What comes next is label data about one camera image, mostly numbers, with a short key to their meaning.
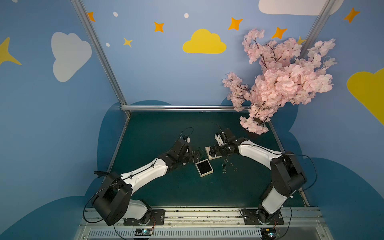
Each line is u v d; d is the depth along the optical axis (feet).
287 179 1.55
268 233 2.32
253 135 2.57
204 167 2.99
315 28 2.51
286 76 1.98
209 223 2.41
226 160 3.13
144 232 2.31
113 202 1.36
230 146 2.26
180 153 2.14
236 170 2.98
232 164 3.06
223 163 3.11
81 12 2.28
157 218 2.41
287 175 1.55
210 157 3.07
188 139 2.62
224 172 2.97
